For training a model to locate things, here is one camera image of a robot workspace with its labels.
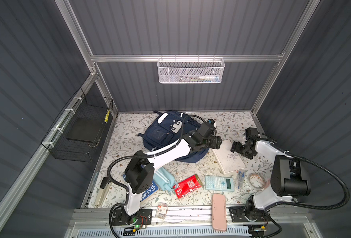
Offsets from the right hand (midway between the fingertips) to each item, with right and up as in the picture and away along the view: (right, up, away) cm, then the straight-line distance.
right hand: (240, 152), depth 94 cm
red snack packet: (-34, -18, -10) cm, 40 cm away
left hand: (-18, +9, -12) cm, 24 cm away
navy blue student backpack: (-48, +16, +11) cm, 52 cm away
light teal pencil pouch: (-47, -14, -11) cm, 51 cm away
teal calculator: (-16, -16, -11) cm, 25 cm away
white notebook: (-8, -5, -2) cm, 10 cm away
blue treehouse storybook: (-55, -19, -13) cm, 60 cm away
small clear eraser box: (-48, -26, -20) cm, 58 cm away
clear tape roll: (+6, -15, -9) cm, 19 cm away
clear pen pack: (-4, -14, -9) cm, 18 cm away
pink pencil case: (-18, -27, -19) cm, 38 cm away
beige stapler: (-80, -18, -15) cm, 83 cm away
